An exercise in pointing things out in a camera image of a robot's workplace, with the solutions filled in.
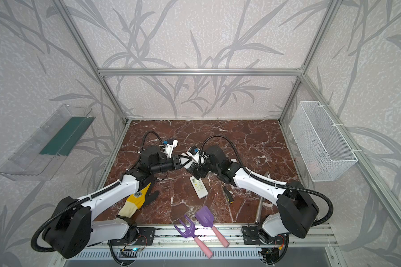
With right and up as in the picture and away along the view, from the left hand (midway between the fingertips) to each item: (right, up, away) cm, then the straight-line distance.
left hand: (192, 156), depth 77 cm
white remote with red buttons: (-4, -1, -1) cm, 4 cm away
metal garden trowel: (+34, -25, +5) cm, 42 cm away
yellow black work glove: (-28, -23, +5) cm, 36 cm away
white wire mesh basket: (+51, +4, -15) cm, 54 cm away
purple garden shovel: (+5, -29, +2) cm, 29 cm away
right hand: (0, -1, +4) cm, 4 cm away
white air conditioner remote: (+2, -18, +10) cm, 21 cm away
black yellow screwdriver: (+18, -21, +8) cm, 29 cm away
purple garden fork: (-1, -34, -2) cm, 35 cm away
